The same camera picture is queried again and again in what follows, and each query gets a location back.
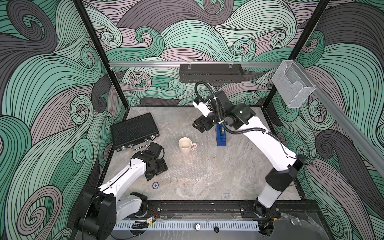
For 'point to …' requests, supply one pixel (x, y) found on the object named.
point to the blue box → (221, 135)
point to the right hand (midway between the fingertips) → (197, 120)
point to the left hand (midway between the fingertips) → (161, 170)
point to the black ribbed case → (134, 130)
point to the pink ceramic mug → (186, 145)
